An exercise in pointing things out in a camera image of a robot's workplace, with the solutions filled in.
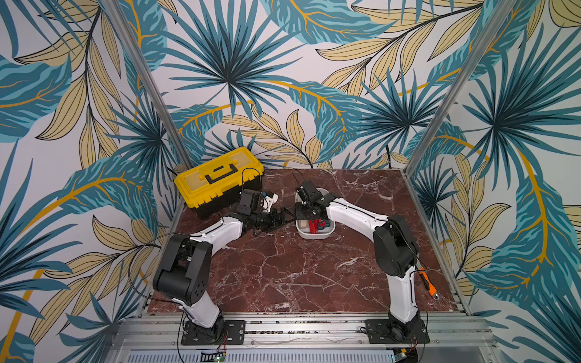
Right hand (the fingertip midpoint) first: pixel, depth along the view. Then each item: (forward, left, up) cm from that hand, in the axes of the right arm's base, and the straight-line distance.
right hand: (299, 211), depth 95 cm
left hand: (-9, +4, +5) cm, 11 cm away
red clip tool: (-5, -6, -4) cm, 9 cm away
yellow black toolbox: (+7, +33, +10) cm, 36 cm away
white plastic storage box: (-7, -1, 0) cm, 7 cm away
